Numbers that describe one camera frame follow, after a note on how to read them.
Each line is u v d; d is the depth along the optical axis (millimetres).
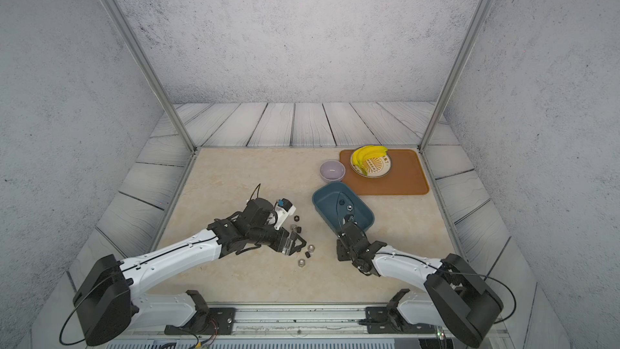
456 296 421
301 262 847
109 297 400
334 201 1012
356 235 681
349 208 986
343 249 711
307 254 865
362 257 631
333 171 1086
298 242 712
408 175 1091
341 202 1009
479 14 779
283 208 719
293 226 933
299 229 931
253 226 622
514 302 409
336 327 726
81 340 417
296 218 959
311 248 888
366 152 1116
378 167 1113
